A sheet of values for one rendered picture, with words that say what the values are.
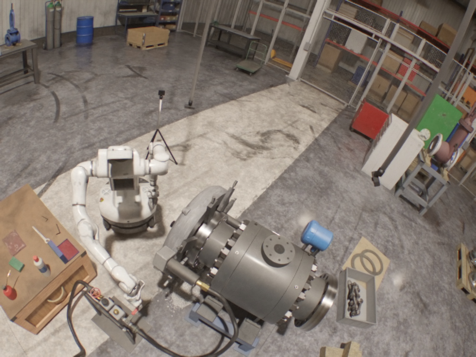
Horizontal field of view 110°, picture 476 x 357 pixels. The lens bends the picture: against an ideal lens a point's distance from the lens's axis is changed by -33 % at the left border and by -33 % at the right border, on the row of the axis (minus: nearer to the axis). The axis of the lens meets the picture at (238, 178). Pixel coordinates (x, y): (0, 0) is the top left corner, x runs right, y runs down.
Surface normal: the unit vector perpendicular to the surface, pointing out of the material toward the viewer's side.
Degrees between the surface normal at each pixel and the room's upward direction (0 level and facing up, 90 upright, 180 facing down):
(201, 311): 0
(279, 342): 0
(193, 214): 21
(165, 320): 0
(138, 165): 46
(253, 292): 59
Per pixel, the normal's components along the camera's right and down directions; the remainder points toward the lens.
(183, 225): -0.06, -0.32
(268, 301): -0.27, 0.08
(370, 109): -0.40, 0.52
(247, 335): 0.26, -0.72
